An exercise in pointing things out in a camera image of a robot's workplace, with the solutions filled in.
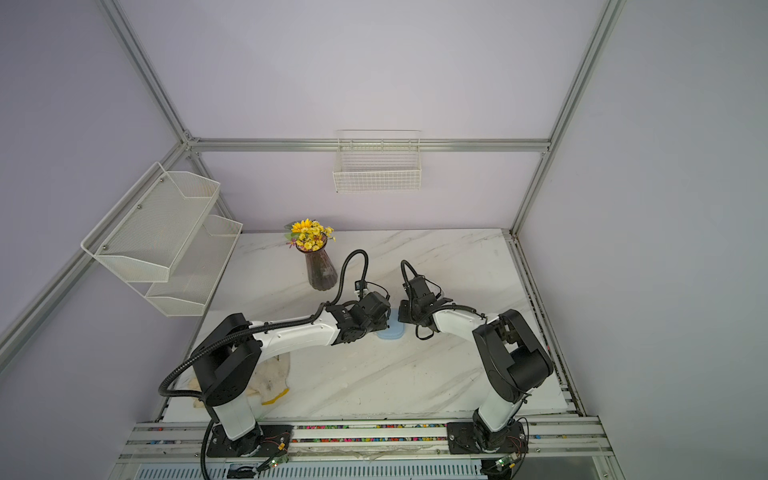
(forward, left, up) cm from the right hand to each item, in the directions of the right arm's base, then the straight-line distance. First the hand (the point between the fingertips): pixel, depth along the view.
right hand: (408, 314), depth 96 cm
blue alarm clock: (-7, +4, +3) cm, 9 cm away
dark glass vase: (+12, +28, +8) cm, 32 cm away
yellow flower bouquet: (+14, +29, +24) cm, 40 cm away
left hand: (-4, +9, +5) cm, 11 cm away
